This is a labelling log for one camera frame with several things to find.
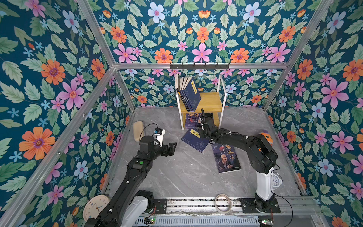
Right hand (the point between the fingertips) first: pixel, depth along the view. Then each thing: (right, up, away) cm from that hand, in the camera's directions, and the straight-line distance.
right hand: (202, 127), depth 98 cm
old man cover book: (-7, +5, +2) cm, 9 cm away
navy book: (-11, +20, -17) cm, 29 cm away
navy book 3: (-7, -8, +4) cm, 11 cm away
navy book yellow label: (-12, +17, -16) cm, 27 cm away
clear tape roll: (+10, -42, -27) cm, 50 cm away
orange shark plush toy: (+43, -6, -7) cm, 44 cm away
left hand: (-19, -6, -20) cm, 28 cm away
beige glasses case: (-47, -1, +6) cm, 48 cm away
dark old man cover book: (+16, -19, -7) cm, 26 cm away
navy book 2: (-6, +22, -9) cm, 24 cm away
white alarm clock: (+41, -29, -19) cm, 54 cm away
